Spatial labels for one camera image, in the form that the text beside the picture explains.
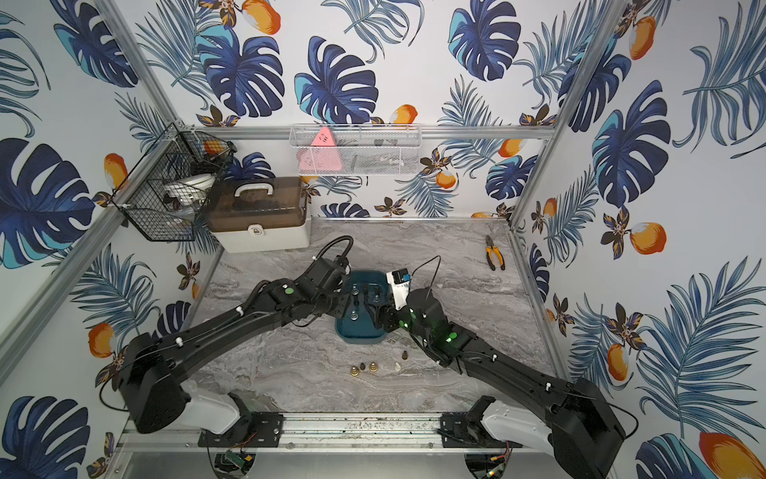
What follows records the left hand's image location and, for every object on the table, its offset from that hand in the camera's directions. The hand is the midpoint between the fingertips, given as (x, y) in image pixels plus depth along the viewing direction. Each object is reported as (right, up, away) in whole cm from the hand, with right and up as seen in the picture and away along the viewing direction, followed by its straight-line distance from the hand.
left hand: (344, 294), depth 80 cm
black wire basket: (-52, +28, +5) cm, 59 cm away
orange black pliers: (+50, +13, +31) cm, 60 cm away
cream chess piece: (+15, -21, +3) cm, 26 cm away
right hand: (+9, -1, -3) cm, 9 cm away
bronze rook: (+4, -1, +19) cm, 20 cm away
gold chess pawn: (+8, -21, +3) cm, 22 cm away
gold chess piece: (+2, -22, +3) cm, 22 cm away
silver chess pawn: (+1, -8, +14) cm, 16 cm away
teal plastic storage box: (+2, -11, +11) cm, 16 cm away
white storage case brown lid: (-31, +24, +17) cm, 43 cm away
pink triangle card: (-8, +41, +10) cm, 43 cm away
